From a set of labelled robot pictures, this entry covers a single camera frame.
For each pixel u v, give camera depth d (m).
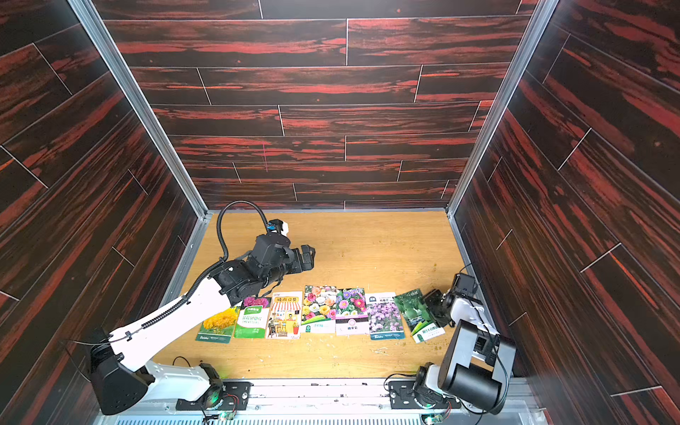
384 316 0.89
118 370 0.38
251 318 0.88
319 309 0.91
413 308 0.91
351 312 0.91
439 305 0.78
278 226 0.67
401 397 0.73
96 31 0.69
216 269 0.53
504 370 0.40
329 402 0.74
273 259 0.56
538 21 0.67
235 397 0.72
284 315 0.89
